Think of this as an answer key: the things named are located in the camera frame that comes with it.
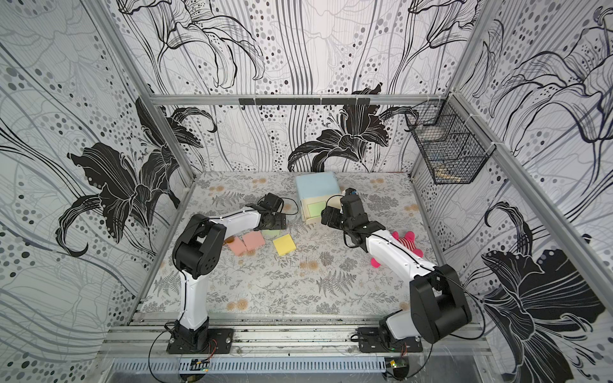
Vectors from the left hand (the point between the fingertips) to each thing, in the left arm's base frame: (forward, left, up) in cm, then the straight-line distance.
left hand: (274, 225), depth 103 cm
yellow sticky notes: (-9, -5, +1) cm, 11 cm away
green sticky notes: (+1, -18, +12) cm, 22 cm away
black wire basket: (+17, -68, +32) cm, 77 cm away
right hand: (-3, -24, +16) cm, 30 cm away
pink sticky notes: (-9, +7, +3) cm, 12 cm away
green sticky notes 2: (-6, 0, +5) cm, 8 cm away
